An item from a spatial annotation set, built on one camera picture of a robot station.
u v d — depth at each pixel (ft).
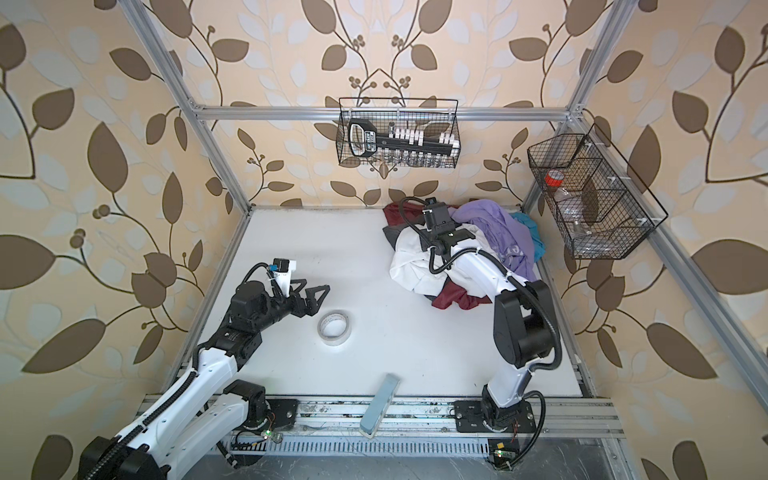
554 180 2.87
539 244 3.52
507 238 3.33
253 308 2.03
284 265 2.26
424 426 2.42
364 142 2.79
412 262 3.16
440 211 2.30
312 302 2.32
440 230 2.31
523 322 1.54
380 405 2.49
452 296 2.92
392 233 3.60
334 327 2.96
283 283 2.31
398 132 2.70
